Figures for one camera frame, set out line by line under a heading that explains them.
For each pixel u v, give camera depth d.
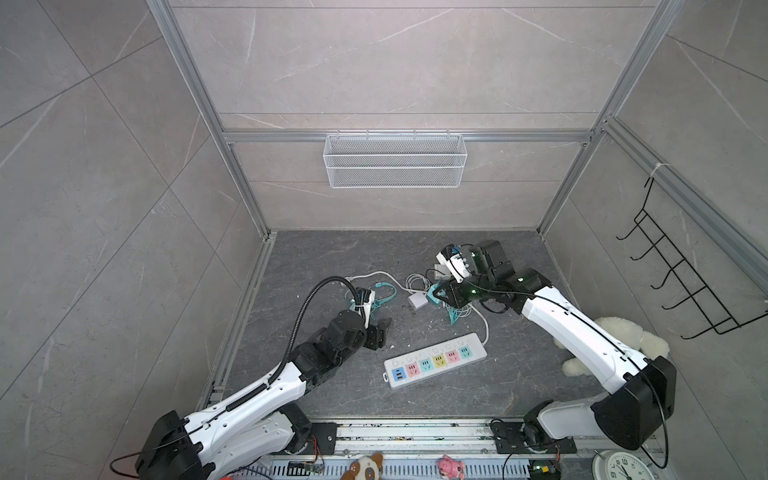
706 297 0.62
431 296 0.77
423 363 0.84
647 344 0.70
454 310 0.67
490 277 0.58
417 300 0.96
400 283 1.04
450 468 0.67
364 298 0.66
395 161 1.01
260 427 0.57
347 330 0.57
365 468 0.67
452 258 0.68
